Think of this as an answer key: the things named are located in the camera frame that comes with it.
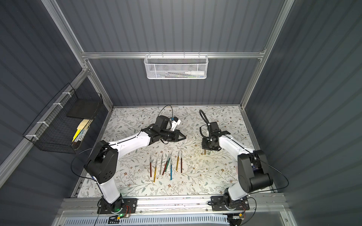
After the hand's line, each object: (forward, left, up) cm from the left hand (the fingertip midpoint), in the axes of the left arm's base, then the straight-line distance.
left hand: (188, 140), depth 82 cm
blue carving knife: (-12, +11, -15) cm, 22 cm away
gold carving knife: (-10, +20, -15) cm, 27 cm away
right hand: (+1, -12, -10) cm, 15 cm away
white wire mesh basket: (+72, +9, +6) cm, 73 cm away
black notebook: (+15, +62, +12) cm, 65 cm away
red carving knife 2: (-9, +4, -15) cm, 18 cm away
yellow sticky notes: (+2, +57, +12) cm, 59 cm away
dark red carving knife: (-12, +23, -15) cm, 30 cm away
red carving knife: (-10, +15, -15) cm, 23 cm away
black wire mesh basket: (+3, +66, +13) cm, 67 cm away
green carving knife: (-8, +13, -15) cm, 21 cm away
